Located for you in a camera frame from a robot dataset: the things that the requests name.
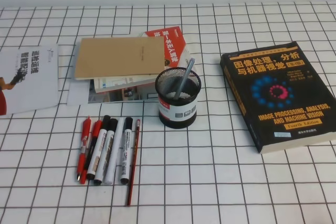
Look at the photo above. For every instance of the black mesh pen holder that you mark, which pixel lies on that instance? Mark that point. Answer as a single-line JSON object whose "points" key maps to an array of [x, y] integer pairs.
{"points": [[180, 113]]}

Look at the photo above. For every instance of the white marker with black cap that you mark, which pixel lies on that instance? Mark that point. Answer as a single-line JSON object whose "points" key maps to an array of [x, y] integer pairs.
{"points": [[98, 148]]}

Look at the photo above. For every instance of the red and black pen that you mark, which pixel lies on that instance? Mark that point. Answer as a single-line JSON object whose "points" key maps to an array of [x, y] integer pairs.
{"points": [[90, 148]]}

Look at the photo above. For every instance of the black image processing textbook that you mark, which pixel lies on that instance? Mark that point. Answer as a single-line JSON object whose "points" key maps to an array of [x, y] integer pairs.
{"points": [[282, 99]]}

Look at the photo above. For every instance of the white marker with dark label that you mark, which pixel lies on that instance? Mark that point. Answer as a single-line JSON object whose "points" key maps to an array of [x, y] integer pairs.
{"points": [[106, 151]]}

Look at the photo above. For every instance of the grey pen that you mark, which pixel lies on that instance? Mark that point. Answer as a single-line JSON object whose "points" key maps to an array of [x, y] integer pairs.
{"points": [[184, 78]]}

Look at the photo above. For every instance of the white brochure with orange robot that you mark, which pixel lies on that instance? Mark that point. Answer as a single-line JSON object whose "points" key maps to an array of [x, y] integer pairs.
{"points": [[29, 79]]}

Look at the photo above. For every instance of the brown kraft notebook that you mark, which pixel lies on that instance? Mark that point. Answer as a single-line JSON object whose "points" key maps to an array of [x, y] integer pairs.
{"points": [[124, 56]]}

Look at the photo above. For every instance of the red retractable gel pen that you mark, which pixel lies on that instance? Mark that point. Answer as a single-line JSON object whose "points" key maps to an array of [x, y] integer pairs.
{"points": [[84, 138]]}

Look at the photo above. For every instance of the plain white marker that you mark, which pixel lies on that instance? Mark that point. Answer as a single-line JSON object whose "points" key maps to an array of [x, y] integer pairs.
{"points": [[109, 177]]}

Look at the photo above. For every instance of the red and white book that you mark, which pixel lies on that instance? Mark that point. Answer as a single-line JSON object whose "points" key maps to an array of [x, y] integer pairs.
{"points": [[176, 55]]}

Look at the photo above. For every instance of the red pencil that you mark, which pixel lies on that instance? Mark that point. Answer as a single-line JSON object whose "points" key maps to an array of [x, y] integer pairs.
{"points": [[134, 160]]}

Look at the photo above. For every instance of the white marker black cap right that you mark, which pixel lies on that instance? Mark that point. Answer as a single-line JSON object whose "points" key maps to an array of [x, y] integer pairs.
{"points": [[125, 172]]}

